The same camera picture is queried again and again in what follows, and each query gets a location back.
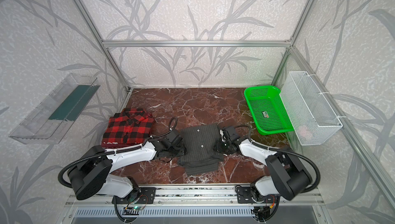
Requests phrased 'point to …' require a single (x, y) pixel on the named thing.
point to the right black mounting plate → (245, 195)
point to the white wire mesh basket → (311, 116)
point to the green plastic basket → (268, 110)
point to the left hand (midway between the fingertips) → (187, 147)
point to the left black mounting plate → (146, 195)
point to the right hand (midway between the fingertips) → (215, 144)
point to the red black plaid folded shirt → (130, 127)
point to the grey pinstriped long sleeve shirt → (200, 152)
